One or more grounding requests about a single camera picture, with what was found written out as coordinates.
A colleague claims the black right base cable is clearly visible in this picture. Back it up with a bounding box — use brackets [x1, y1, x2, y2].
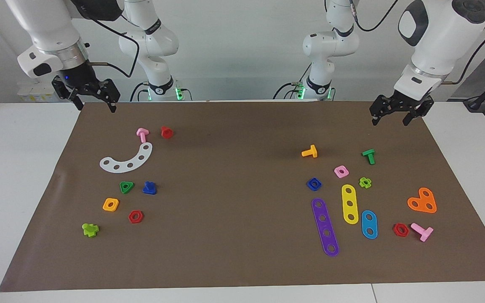
[130, 82, 149, 102]

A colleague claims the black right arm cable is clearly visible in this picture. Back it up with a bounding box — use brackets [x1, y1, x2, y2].
[87, 15, 141, 78]

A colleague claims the black base cable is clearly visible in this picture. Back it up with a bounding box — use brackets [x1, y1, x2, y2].
[273, 81, 306, 100]
[130, 82, 149, 102]

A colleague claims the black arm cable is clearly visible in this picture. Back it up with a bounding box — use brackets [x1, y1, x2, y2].
[350, 0, 485, 85]
[87, 15, 141, 78]

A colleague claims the black left base cable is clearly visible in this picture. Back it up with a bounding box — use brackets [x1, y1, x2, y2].
[273, 81, 306, 100]

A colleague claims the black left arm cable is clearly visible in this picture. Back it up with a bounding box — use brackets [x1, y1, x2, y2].
[350, 0, 485, 85]

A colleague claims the blue two-hole strip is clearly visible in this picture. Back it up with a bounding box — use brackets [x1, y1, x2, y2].
[361, 210, 378, 240]

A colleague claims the orange heart-shaped plate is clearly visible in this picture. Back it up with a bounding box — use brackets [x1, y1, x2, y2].
[407, 187, 437, 214]

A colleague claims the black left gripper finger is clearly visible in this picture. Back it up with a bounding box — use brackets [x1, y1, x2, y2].
[402, 96, 434, 126]
[370, 95, 394, 126]

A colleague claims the brown table mat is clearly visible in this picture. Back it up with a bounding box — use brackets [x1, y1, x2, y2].
[0, 100, 485, 292]

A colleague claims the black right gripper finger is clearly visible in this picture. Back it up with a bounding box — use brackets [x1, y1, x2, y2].
[52, 78, 84, 111]
[95, 79, 121, 113]

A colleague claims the yellow three-hole strip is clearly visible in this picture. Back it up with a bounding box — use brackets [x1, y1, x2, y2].
[341, 184, 360, 225]

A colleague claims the white curved perforated strip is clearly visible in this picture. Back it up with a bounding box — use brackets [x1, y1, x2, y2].
[99, 142, 153, 173]

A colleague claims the purple four-hole strip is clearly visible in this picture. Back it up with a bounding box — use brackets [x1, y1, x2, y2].
[311, 197, 340, 257]

